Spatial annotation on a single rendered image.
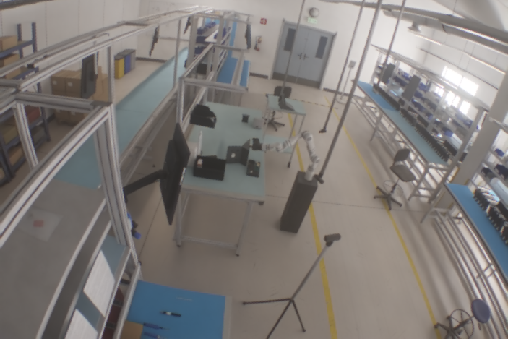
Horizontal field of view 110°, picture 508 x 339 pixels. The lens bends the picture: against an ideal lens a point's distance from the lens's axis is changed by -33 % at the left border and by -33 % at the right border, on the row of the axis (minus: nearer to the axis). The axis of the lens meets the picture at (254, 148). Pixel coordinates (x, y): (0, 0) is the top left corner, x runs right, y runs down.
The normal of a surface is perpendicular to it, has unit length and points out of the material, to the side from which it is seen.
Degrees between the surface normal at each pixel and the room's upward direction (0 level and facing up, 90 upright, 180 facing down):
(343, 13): 90
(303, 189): 90
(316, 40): 90
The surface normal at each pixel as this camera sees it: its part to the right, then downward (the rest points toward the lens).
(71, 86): -0.01, 0.54
